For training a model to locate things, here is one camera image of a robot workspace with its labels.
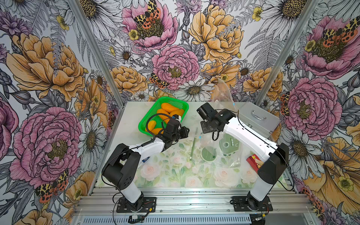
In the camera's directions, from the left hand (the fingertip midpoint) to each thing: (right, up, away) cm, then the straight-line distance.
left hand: (188, 133), depth 90 cm
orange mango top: (-15, +17, +22) cm, 32 cm away
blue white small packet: (-27, -17, -1) cm, 32 cm away
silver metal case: (+45, +8, +2) cm, 46 cm away
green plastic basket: (-6, +20, +22) cm, 31 cm away
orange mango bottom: (-6, +14, +17) cm, 23 cm away
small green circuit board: (-27, -41, -18) cm, 52 cm away
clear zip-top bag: (+23, -11, +4) cm, 26 cm away
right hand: (+12, +3, -9) cm, 15 cm away
